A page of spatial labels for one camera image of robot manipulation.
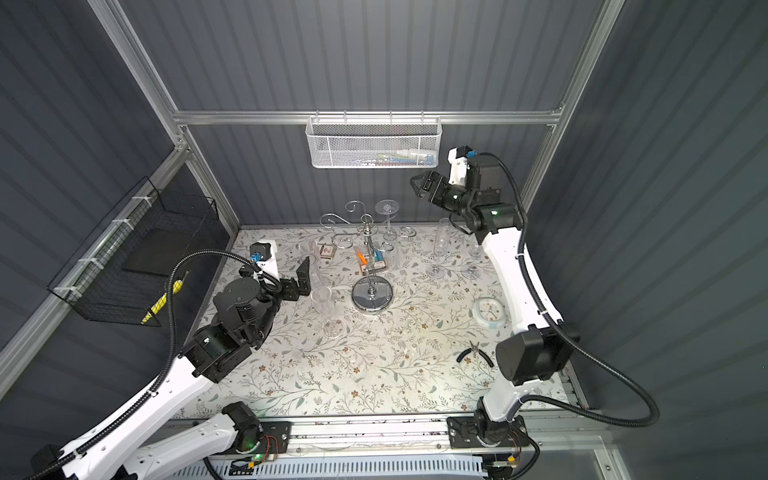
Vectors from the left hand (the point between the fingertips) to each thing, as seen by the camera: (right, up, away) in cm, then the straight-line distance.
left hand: (287, 259), depth 67 cm
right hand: (+32, +18, +6) cm, 37 cm away
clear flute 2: (+40, +4, +29) cm, 50 cm away
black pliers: (+49, -27, +21) cm, 60 cm away
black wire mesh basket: (-40, -3, +4) cm, 40 cm away
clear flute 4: (+5, -22, +24) cm, 33 cm away
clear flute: (+23, +14, +17) cm, 32 cm away
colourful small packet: (+18, -1, +45) cm, 49 cm away
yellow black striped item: (-29, -7, +5) cm, 30 cm away
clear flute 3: (+54, -5, +38) cm, 66 cm away
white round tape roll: (+55, -17, +26) cm, 63 cm away
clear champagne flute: (-6, +3, +41) cm, 42 cm away
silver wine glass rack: (+17, -12, +31) cm, 38 cm away
